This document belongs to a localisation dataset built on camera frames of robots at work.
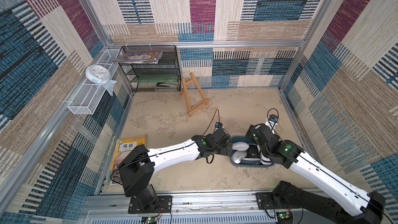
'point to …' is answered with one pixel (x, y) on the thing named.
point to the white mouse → (240, 146)
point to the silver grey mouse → (238, 155)
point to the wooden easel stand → (205, 101)
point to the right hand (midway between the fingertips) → (256, 129)
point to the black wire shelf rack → (152, 68)
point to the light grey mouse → (251, 160)
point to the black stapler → (165, 85)
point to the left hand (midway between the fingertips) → (224, 144)
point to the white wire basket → (88, 96)
